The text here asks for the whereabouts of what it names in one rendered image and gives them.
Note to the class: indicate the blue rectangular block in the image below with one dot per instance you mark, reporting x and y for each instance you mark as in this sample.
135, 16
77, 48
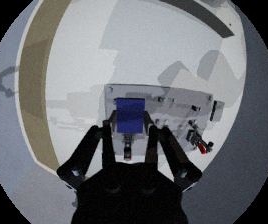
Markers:
130, 115

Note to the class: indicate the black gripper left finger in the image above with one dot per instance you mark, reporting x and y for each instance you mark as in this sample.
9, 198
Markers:
73, 171

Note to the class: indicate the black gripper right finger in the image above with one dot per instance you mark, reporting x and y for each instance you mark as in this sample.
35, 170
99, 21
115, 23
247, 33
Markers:
185, 173

